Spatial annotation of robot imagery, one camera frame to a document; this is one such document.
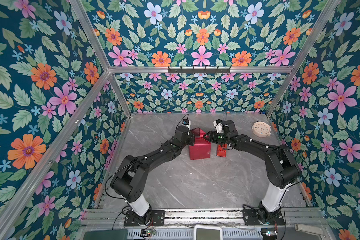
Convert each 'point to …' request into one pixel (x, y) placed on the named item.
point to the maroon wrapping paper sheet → (202, 148)
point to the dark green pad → (116, 234)
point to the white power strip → (309, 228)
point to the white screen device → (208, 232)
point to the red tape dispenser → (221, 151)
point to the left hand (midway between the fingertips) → (195, 130)
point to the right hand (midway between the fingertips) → (206, 136)
